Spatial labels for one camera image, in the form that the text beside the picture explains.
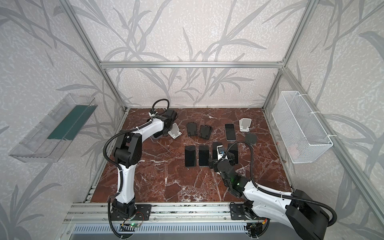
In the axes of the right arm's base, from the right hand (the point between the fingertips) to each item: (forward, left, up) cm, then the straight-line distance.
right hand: (218, 149), depth 84 cm
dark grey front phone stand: (+14, -25, -12) cm, 31 cm away
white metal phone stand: (+17, +28, -7) cm, 34 cm away
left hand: (+23, +39, -2) cm, 45 cm away
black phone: (+1, +17, -11) cm, 20 cm away
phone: (+1, +9, -11) cm, 14 cm away
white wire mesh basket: (-8, -33, +24) cm, 41 cm away
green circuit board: (-35, +41, -9) cm, 55 cm away
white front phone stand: (+23, -21, -6) cm, 32 cm away
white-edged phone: (+20, -11, -12) cm, 26 cm away
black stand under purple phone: (+18, +7, -7) cm, 20 cm away
